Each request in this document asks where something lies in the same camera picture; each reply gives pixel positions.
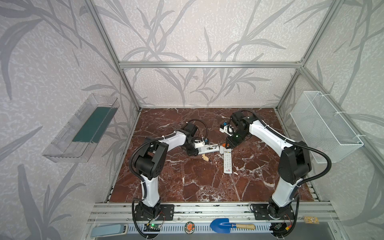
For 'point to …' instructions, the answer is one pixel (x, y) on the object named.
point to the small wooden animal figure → (205, 157)
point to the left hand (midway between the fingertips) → (196, 144)
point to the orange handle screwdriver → (224, 144)
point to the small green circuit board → (152, 227)
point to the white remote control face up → (227, 161)
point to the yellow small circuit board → (311, 220)
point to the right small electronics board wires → (287, 227)
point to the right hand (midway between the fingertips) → (228, 141)
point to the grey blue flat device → (109, 230)
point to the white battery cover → (221, 150)
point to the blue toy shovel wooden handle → (223, 225)
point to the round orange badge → (189, 227)
